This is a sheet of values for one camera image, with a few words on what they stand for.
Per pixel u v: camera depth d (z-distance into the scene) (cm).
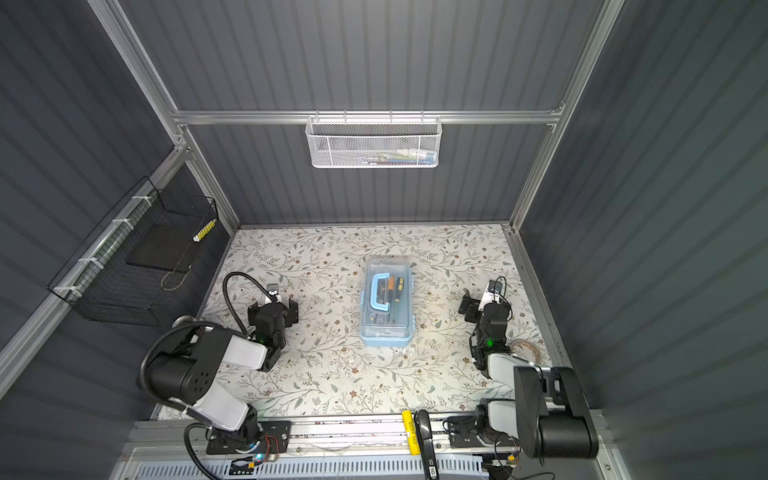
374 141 124
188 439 68
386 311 84
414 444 71
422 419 71
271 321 72
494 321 66
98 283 64
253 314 84
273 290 81
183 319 79
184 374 46
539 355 85
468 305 82
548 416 43
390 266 98
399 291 91
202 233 81
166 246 76
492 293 76
